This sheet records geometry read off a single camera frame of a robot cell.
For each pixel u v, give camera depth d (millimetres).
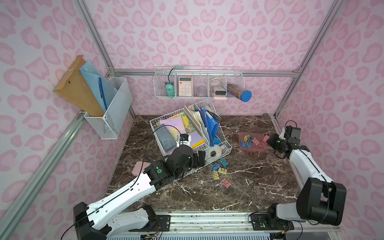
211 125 866
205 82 1038
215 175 878
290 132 667
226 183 844
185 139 611
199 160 628
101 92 665
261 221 725
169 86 903
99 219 387
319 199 419
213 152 929
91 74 660
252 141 1023
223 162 926
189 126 863
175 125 859
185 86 949
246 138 1016
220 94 898
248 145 1005
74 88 678
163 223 732
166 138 766
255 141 1016
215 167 905
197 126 808
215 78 952
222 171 863
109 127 730
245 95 838
